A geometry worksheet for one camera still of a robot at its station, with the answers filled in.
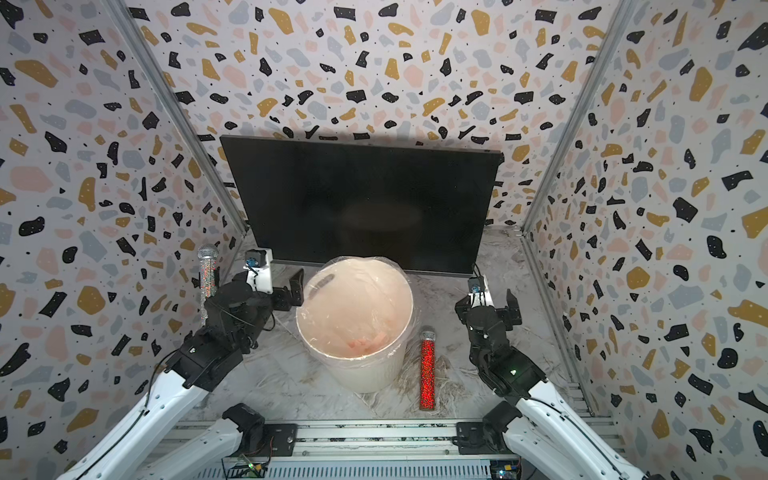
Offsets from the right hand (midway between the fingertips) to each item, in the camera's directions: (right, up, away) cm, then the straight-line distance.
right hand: (493, 296), depth 74 cm
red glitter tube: (-16, -26, +3) cm, 31 cm away
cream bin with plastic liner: (-35, -7, +7) cm, 37 cm away
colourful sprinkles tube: (-76, +10, +8) cm, 77 cm away
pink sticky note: (-32, -15, +8) cm, 36 cm away
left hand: (-50, +7, -4) cm, 51 cm away
